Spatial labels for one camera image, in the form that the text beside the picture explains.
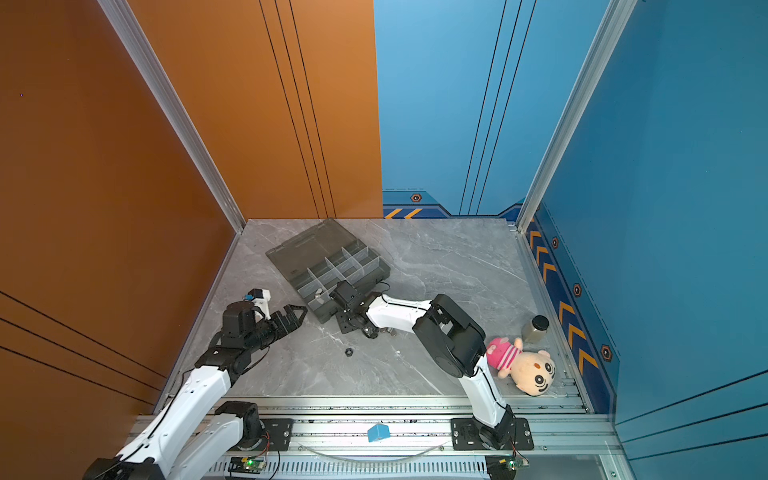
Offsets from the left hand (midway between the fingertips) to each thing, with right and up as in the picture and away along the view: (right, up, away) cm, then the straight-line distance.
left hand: (298, 312), depth 84 cm
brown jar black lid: (+67, -5, -1) cm, 67 cm away
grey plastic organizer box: (-1, +14, +25) cm, 29 cm away
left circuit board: (-8, -34, -13) cm, 37 cm away
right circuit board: (+53, -34, -13) cm, 64 cm away
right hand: (+12, -5, +10) cm, 16 cm away
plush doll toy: (+63, -14, -8) cm, 65 cm away
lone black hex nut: (+13, -12, +3) cm, 18 cm away
